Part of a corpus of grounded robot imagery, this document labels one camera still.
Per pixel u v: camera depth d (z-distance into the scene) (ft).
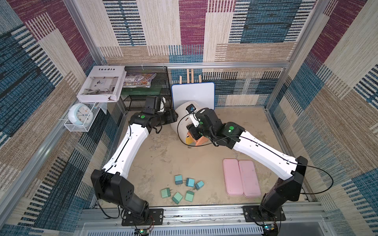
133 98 3.78
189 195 2.59
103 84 2.44
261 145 1.51
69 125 2.08
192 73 3.20
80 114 2.13
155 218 2.40
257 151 1.49
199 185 2.65
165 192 2.60
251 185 2.67
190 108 1.96
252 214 2.40
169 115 2.26
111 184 1.33
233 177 2.76
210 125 1.69
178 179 2.78
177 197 2.55
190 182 2.72
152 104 1.92
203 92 3.45
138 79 2.79
